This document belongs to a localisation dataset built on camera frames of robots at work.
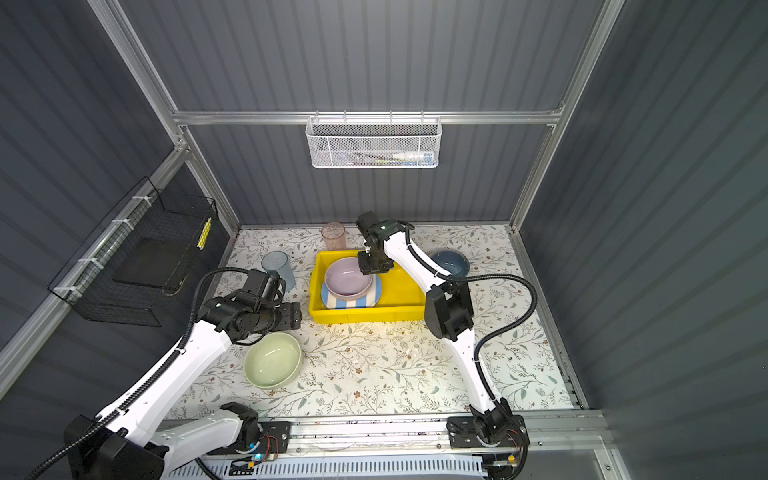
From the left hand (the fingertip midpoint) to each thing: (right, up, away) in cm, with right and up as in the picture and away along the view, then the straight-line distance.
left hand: (288, 316), depth 79 cm
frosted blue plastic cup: (-10, +14, +20) cm, 26 cm away
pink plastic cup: (+8, +24, +24) cm, 34 cm away
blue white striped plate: (+21, +2, +15) cm, 26 cm away
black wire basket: (-36, +18, -4) cm, 40 cm away
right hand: (+21, +11, +16) cm, 29 cm away
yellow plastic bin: (+31, +1, +21) cm, 37 cm away
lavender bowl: (+12, +8, +19) cm, 24 cm away
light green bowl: (-7, -15, +8) cm, 18 cm away
